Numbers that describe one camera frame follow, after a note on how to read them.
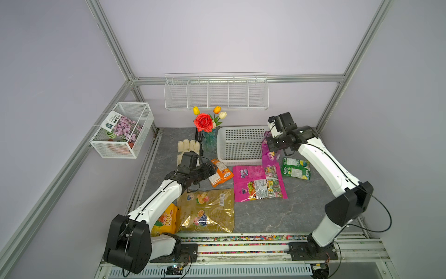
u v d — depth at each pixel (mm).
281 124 625
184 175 639
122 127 738
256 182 909
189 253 742
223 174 963
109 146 739
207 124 723
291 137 564
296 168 965
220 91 992
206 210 808
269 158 834
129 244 400
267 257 738
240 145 1119
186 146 1115
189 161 646
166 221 771
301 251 735
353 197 432
